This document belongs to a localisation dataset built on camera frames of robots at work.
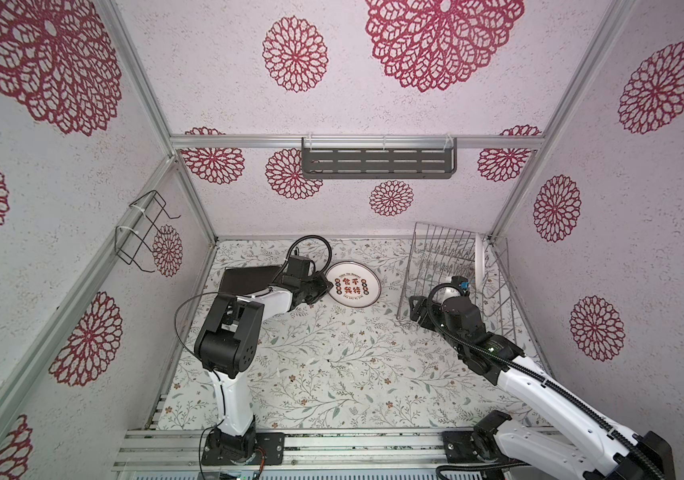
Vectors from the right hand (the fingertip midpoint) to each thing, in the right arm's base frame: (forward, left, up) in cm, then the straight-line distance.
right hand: (420, 298), depth 78 cm
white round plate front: (+21, -23, -8) cm, 32 cm away
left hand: (+13, +25, -14) cm, 31 cm away
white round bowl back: (+16, +17, -15) cm, 28 cm away
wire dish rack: (+31, -14, -16) cm, 37 cm away
